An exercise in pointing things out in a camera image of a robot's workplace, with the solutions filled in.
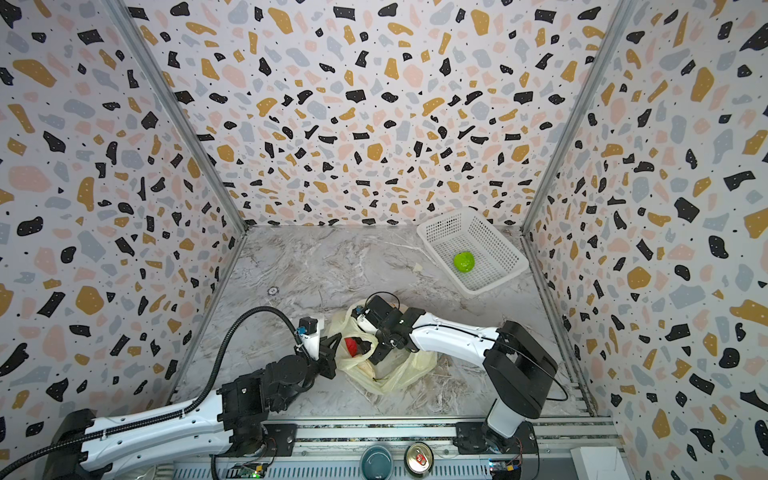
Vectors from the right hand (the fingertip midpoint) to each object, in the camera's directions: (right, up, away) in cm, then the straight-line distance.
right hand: (365, 340), depth 83 cm
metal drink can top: (+14, -19, -20) cm, 31 cm away
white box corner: (+55, -24, -15) cm, 62 cm away
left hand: (-4, +4, -10) cm, 12 cm away
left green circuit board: (-27, -27, -13) cm, 40 cm away
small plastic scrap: (+16, +19, +27) cm, 37 cm away
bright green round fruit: (+32, +22, +20) cm, 43 cm away
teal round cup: (+4, -25, -13) cm, 29 cm away
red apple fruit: (-4, -2, +2) cm, 5 cm away
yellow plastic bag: (+10, -6, -5) cm, 12 cm away
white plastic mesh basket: (+45, +22, +27) cm, 57 cm away
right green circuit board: (+35, -28, -11) cm, 46 cm away
